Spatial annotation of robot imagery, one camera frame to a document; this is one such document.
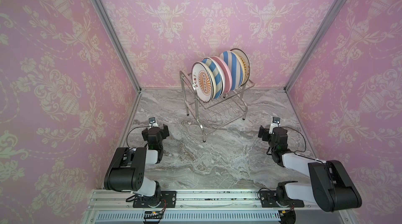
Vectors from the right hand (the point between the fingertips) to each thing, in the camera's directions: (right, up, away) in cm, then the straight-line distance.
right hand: (270, 126), depth 91 cm
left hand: (-67, -1, +2) cm, 67 cm away
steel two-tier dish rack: (-31, +7, +12) cm, 34 cm away
